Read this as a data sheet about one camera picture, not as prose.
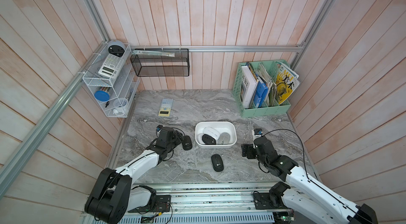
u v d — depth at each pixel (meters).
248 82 0.91
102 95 0.76
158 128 0.78
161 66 1.07
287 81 1.01
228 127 0.98
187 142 0.91
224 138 0.92
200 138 0.92
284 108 1.04
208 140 0.90
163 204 0.73
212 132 0.95
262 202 0.73
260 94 0.96
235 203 0.75
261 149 0.62
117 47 0.80
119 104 0.83
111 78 0.76
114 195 0.41
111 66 0.77
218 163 0.84
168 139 0.70
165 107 1.11
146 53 0.91
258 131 0.72
